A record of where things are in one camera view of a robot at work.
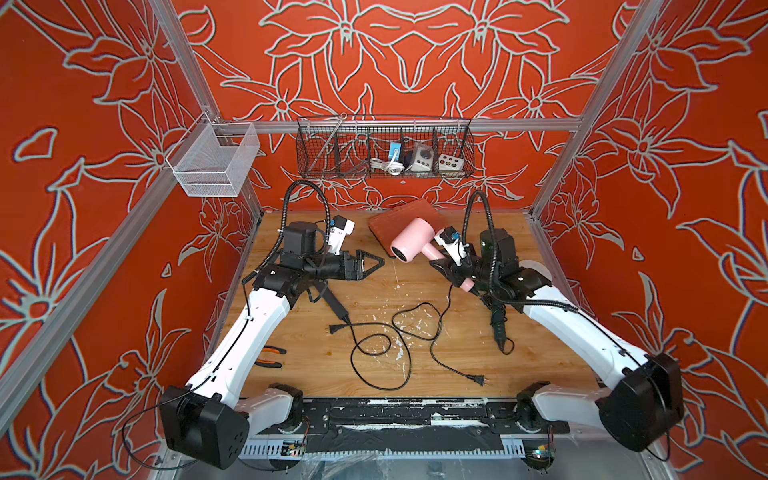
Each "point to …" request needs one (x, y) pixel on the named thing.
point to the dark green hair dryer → (498, 313)
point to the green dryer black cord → (506, 320)
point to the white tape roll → (539, 268)
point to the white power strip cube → (450, 165)
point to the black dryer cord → (338, 328)
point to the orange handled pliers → (269, 363)
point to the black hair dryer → (322, 286)
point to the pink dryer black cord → (475, 377)
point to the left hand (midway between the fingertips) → (372, 261)
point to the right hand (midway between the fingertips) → (430, 255)
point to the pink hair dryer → (417, 235)
